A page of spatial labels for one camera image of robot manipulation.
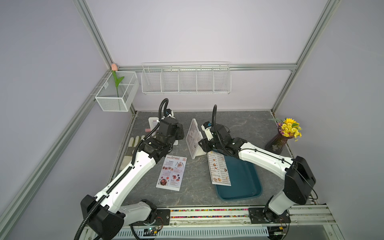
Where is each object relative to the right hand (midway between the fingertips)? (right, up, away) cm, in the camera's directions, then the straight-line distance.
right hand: (201, 140), depth 83 cm
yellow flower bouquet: (+47, +7, -5) cm, 48 cm away
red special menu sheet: (-17, -20, +6) cm, 28 cm away
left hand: (-12, +8, -8) cm, 17 cm away
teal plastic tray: (+25, -25, +2) cm, 35 cm away
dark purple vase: (+46, -3, +6) cm, 46 cm away
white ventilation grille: (-31, -43, -12) cm, 54 cm away
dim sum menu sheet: (+10, -17, +2) cm, 20 cm away
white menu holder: (-1, -7, +4) cm, 8 cm away
